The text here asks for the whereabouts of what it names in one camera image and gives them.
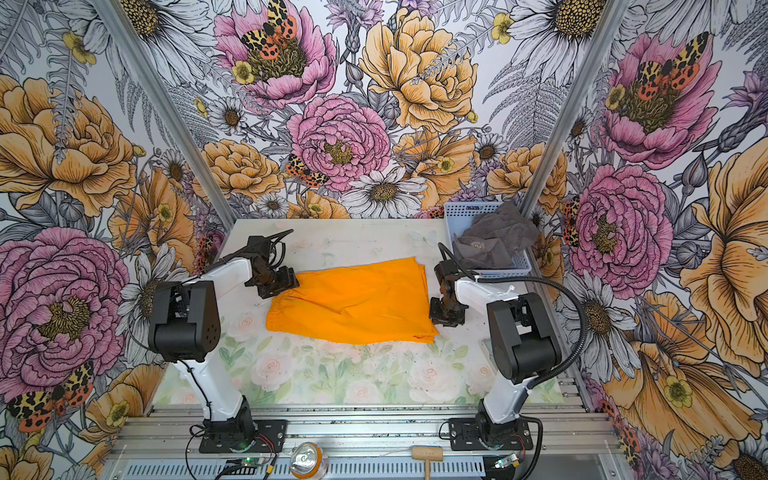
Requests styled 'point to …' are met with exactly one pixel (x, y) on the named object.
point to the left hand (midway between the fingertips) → (289, 294)
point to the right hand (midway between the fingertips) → (439, 329)
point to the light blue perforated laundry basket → (459, 214)
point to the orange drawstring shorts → (386, 300)
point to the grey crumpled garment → (494, 238)
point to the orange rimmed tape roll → (308, 461)
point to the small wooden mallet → (428, 454)
